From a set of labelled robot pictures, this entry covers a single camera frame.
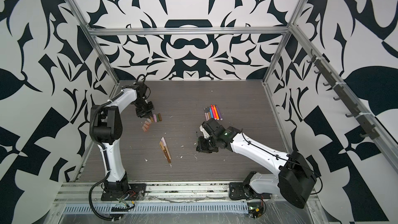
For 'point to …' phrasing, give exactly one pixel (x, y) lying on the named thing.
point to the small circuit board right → (255, 209)
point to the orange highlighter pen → (216, 113)
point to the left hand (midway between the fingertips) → (151, 113)
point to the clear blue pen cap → (149, 120)
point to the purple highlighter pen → (220, 117)
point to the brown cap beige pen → (208, 113)
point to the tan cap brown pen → (165, 152)
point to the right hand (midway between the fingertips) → (195, 147)
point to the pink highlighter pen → (215, 118)
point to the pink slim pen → (209, 114)
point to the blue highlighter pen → (210, 110)
